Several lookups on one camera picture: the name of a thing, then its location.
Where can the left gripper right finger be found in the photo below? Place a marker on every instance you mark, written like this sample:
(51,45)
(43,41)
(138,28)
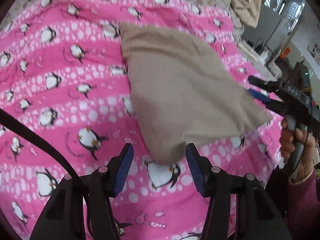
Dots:
(239,207)

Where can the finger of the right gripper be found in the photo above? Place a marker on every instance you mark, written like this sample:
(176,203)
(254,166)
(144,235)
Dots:
(257,95)

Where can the person's right hand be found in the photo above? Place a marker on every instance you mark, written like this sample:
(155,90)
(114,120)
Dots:
(306,165)

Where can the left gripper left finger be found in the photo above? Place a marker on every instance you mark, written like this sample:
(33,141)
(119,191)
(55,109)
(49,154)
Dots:
(75,208)

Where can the pink penguin blanket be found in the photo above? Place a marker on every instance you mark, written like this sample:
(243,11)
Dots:
(63,76)

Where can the magenta sleeve forearm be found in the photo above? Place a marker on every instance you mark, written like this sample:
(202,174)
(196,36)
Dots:
(298,203)

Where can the beige zip jacket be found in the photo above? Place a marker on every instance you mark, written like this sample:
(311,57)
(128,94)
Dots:
(181,92)

